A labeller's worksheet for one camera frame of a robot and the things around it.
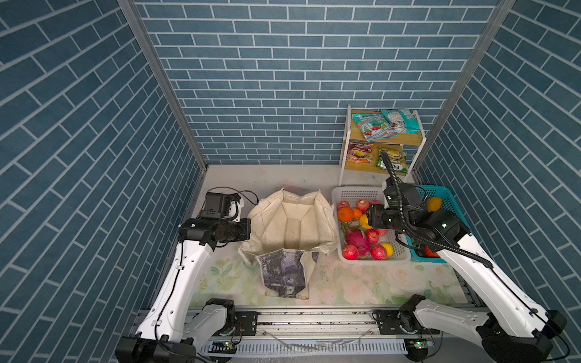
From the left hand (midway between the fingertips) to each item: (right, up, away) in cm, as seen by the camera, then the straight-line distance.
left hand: (251, 228), depth 75 cm
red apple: (+46, -6, +13) cm, 48 cm away
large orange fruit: (+36, +2, +18) cm, 40 cm away
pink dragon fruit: (+38, -6, +11) cm, 40 cm away
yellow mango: (+76, +6, +24) cm, 80 cm away
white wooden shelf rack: (+47, +31, +8) cm, 57 cm away
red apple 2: (+34, -9, +4) cm, 36 cm away
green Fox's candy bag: (+60, +27, +24) cm, 69 cm away
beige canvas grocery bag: (+11, -6, +20) cm, 23 cm away
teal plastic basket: (+81, +7, +21) cm, 84 cm away
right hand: (+39, +7, -5) cm, 40 cm away
